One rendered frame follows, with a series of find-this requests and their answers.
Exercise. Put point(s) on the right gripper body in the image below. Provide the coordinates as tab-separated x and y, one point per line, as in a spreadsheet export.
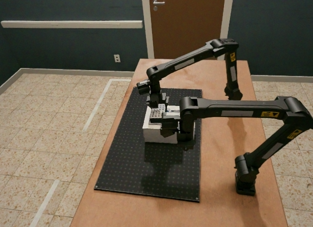
163	101

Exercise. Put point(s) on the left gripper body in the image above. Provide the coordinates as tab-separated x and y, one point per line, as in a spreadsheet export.
189	141

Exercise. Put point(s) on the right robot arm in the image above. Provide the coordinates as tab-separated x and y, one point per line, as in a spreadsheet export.
213	48

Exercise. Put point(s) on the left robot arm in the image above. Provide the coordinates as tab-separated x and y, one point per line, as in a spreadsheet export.
290	110

